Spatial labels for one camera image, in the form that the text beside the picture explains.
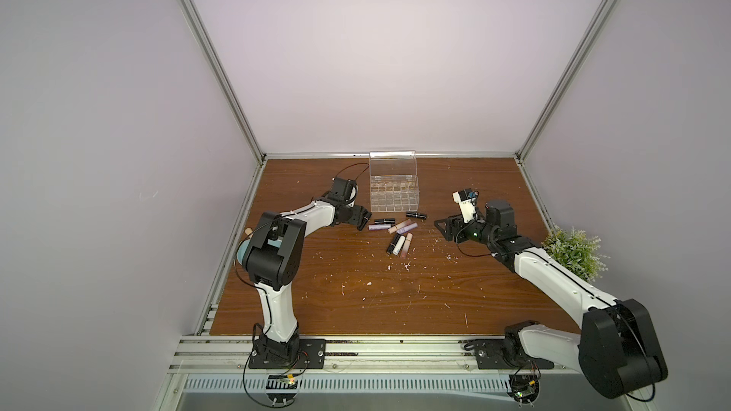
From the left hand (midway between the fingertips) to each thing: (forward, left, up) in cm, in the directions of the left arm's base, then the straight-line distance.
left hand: (357, 210), depth 100 cm
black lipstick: (-4, -10, 0) cm, 11 cm away
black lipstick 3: (-10, -13, -1) cm, 17 cm away
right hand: (-9, -28, +13) cm, 32 cm away
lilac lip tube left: (-6, -8, -1) cm, 10 cm away
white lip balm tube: (-13, -15, -1) cm, 19 cm away
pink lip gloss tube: (-13, -17, -1) cm, 22 cm away
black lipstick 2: (-1, -21, -1) cm, 21 cm away
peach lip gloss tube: (-5, -15, -1) cm, 16 cm away
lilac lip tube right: (-6, -18, -2) cm, 19 cm away
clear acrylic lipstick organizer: (+12, -13, +2) cm, 18 cm away
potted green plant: (-22, -61, +15) cm, 67 cm away
